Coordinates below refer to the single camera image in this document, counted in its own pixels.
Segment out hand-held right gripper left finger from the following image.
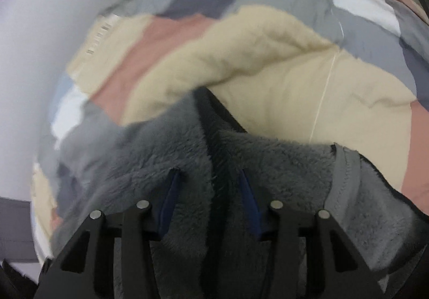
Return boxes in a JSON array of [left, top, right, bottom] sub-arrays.
[[34, 168, 183, 299]]

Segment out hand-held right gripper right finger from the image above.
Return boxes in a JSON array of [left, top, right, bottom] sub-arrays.
[[236, 170, 386, 299]]

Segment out grey fleece jacket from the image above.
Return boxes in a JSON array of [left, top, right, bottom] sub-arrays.
[[50, 87, 429, 299]]

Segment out patchwork quilt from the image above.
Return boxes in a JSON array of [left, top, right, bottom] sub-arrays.
[[32, 0, 429, 253]]

